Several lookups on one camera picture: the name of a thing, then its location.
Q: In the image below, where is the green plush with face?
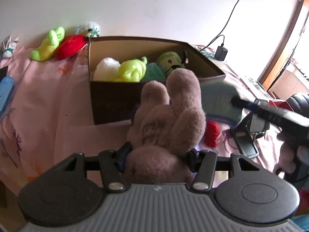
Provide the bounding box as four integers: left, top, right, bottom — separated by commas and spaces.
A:
156, 51, 188, 76

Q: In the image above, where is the black charger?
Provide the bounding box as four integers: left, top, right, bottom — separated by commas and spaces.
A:
215, 44, 228, 61

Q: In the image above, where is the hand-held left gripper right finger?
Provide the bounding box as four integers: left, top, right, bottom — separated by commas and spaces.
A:
187, 148, 254, 192

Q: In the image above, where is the person's right hand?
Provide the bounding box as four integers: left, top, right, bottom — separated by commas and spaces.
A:
273, 130, 300, 180

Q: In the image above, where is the wooden door frame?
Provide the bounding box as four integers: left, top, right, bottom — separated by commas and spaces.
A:
257, 0, 309, 92

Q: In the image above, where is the neon yellow cloth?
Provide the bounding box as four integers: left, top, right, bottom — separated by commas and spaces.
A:
114, 56, 148, 83

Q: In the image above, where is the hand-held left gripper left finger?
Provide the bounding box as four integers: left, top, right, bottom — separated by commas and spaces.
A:
65, 141, 133, 192

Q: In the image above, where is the black phone stand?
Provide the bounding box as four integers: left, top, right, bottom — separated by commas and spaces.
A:
230, 99, 271, 159

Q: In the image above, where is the red plush cushion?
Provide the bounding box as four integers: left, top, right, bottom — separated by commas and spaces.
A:
54, 34, 88, 61

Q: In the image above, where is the black cable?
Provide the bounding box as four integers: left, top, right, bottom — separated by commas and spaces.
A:
204, 0, 251, 51

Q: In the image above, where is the brown cardboard box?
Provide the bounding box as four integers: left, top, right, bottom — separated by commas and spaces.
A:
87, 36, 227, 126

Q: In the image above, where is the lime green plush toy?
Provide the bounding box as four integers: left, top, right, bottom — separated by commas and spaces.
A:
31, 26, 65, 62

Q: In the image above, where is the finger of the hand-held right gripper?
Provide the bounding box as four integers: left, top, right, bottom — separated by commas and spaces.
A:
231, 96, 309, 127

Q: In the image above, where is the teal mesh bath sponge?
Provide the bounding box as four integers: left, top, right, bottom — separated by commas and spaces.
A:
141, 62, 167, 82

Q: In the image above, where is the fluffy panda toy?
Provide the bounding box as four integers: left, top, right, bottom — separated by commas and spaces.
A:
75, 21, 100, 38

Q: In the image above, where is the pink plush rabbit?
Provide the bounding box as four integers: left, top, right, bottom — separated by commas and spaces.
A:
126, 68, 207, 184

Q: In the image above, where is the red knitted toy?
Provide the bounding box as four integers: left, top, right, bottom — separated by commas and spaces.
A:
205, 120, 221, 148

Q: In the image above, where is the grey-green plush toy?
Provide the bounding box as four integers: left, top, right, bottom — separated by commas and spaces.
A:
200, 82, 243, 122

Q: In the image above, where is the white fluffy bath sponge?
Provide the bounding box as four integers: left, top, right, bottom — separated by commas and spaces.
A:
93, 56, 121, 82

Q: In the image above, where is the pink bed sheet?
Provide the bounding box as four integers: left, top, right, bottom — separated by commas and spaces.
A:
0, 37, 300, 199

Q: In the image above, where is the white power strip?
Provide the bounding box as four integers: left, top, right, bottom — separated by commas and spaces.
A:
198, 49, 227, 66

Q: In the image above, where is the black rounded object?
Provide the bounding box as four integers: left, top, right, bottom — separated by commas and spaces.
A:
286, 93, 309, 116

